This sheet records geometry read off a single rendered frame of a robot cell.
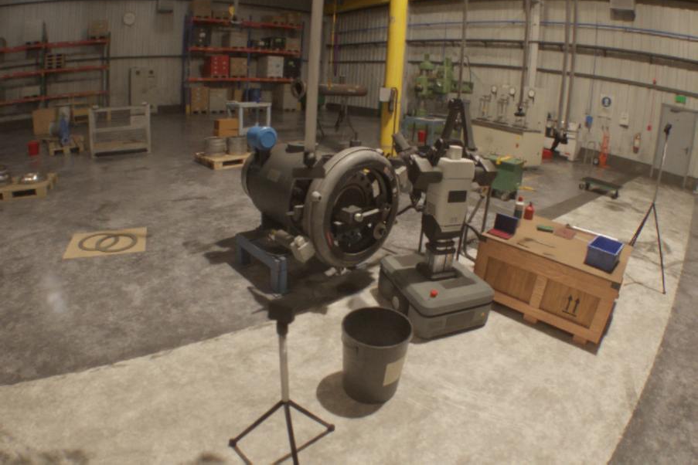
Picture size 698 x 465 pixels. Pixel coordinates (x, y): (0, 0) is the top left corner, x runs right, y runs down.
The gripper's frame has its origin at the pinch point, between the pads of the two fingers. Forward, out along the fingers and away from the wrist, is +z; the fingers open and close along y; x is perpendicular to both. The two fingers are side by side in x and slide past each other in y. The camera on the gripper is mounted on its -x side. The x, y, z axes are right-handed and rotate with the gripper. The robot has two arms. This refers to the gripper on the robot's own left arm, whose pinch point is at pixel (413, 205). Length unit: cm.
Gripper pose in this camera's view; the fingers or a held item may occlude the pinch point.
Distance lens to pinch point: 294.1
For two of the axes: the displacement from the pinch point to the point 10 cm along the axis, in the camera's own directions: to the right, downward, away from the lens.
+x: -9.6, 0.2, -2.7
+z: -0.6, 9.5, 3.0
